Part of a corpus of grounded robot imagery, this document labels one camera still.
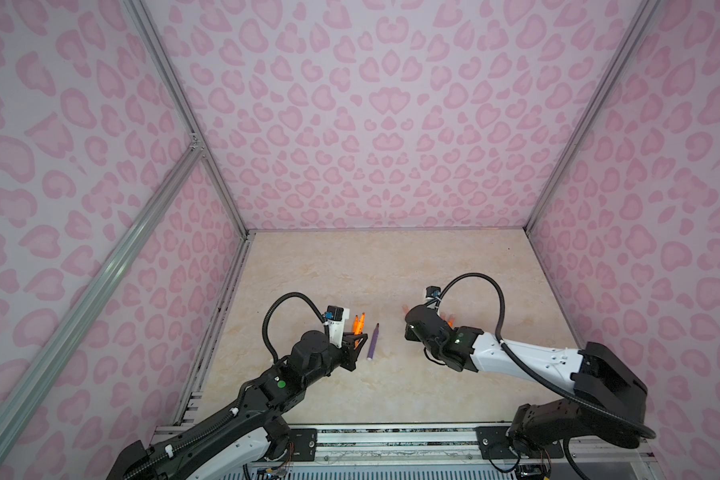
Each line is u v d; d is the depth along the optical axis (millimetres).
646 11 690
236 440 511
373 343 905
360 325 746
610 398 416
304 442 737
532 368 475
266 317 559
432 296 739
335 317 665
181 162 851
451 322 936
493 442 735
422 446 749
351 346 670
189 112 857
